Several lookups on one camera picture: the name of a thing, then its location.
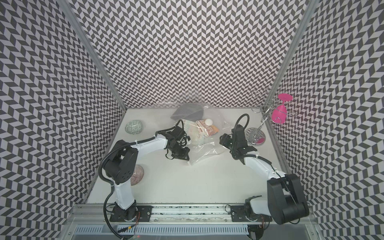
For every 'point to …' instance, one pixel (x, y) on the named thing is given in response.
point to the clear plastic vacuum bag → (209, 147)
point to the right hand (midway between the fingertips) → (223, 141)
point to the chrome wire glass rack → (265, 105)
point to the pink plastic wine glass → (279, 114)
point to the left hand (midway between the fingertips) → (188, 160)
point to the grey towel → (192, 111)
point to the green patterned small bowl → (133, 127)
